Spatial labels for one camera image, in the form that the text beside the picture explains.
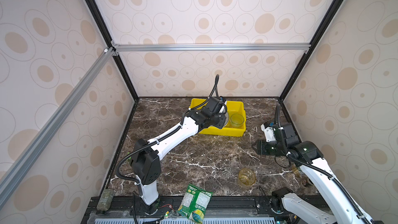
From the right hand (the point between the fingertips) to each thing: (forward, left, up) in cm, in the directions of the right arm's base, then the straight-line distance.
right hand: (256, 145), depth 74 cm
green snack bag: (-21, +30, -16) cm, 40 cm away
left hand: (+14, +14, +5) cm, 20 cm away
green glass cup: (+23, +4, -10) cm, 25 cm away
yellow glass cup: (-9, +3, -17) cm, 20 cm away
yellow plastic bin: (+41, +3, -19) cm, 46 cm away
